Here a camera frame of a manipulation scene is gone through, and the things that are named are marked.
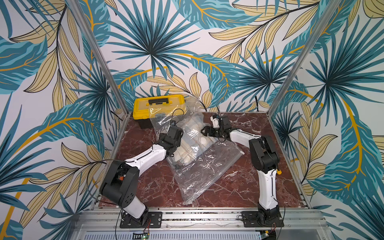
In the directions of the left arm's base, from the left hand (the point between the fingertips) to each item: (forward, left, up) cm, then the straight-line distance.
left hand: (170, 137), depth 90 cm
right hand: (+11, -23, -7) cm, 27 cm away
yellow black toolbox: (+11, +12, +10) cm, 19 cm away
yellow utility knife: (-16, -66, -12) cm, 69 cm away
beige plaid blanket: (0, -15, -1) cm, 15 cm away
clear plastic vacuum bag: (-13, -18, -5) cm, 23 cm away
